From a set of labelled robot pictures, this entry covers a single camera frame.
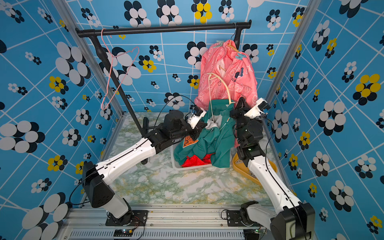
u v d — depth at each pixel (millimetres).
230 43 629
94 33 524
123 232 722
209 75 768
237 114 587
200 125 618
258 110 545
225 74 709
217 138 730
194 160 813
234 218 723
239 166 886
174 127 552
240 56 578
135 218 726
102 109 1019
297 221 375
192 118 593
